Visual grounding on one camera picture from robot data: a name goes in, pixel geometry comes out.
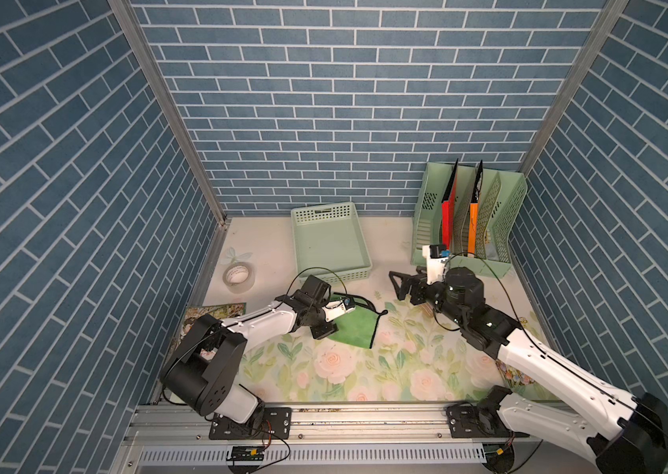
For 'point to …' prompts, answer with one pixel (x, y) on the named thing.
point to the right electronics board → (499, 457)
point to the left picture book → (193, 314)
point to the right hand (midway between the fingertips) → (405, 272)
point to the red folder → (448, 207)
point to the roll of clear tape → (239, 277)
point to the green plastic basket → (329, 244)
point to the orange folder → (473, 228)
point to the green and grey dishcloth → (356, 327)
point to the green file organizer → (501, 200)
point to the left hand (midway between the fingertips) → (336, 319)
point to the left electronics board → (246, 453)
